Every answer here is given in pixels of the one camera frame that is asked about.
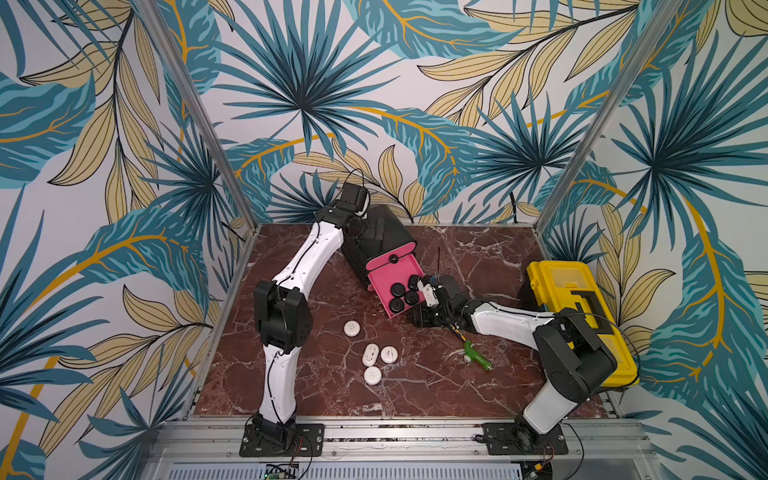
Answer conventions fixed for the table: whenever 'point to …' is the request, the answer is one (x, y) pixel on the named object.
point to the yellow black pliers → (461, 335)
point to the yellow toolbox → (574, 285)
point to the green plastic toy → (474, 356)
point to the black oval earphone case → (411, 297)
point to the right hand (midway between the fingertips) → (413, 314)
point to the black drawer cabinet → (380, 230)
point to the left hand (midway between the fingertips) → (369, 230)
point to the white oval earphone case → (370, 355)
